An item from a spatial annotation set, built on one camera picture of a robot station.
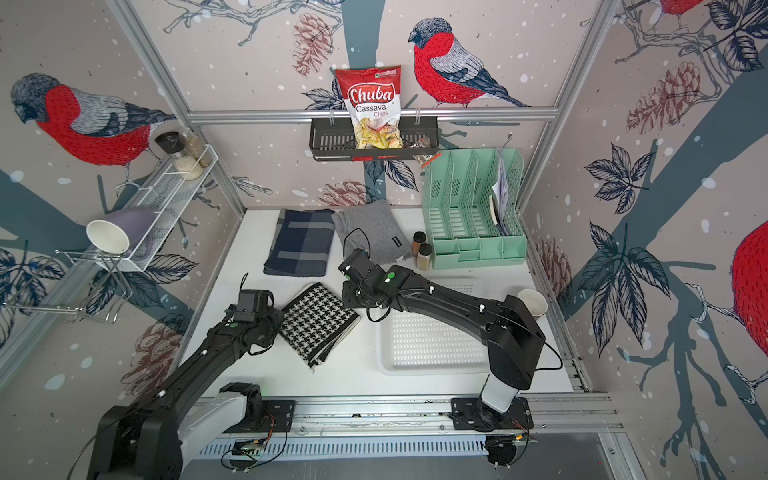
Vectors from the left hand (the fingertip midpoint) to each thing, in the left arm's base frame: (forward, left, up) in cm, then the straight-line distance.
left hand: (287, 309), depth 88 cm
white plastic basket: (-9, -37, -4) cm, 38 cm away
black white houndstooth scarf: (-4, -9, 0) cm, 10 cm away
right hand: (-1, -19, +10) cm, 22 cm away
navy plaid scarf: (+27, +2, -2) cm, 27 cm away
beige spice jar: (+17, -42, +2) cm, 45 cm away
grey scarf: (+34, -24, -2) cm, 42 cm away
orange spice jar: (+25, -41, +4) cm, 48 cm away
